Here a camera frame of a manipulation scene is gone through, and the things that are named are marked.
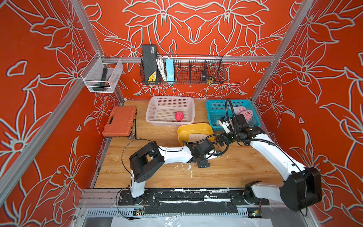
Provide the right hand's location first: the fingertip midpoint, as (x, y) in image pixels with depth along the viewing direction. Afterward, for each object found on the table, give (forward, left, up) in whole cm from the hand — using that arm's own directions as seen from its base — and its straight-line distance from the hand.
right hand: (220, 136), depth 83 cm
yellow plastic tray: (+10, +19, -12) cm, 24 cm away
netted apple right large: (+20, -23, -3) cm, 31 cm away
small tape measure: (+35, +5, +15) cm, 38 cm away
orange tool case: (+16, +69, -8) cm, 71 cm away
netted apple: (+21, +26, -7) cm, 34 cm away
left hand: (-7, +7, -10) cm, 14 cm away
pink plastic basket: (+24, +39, -5) cm, 47 cm away
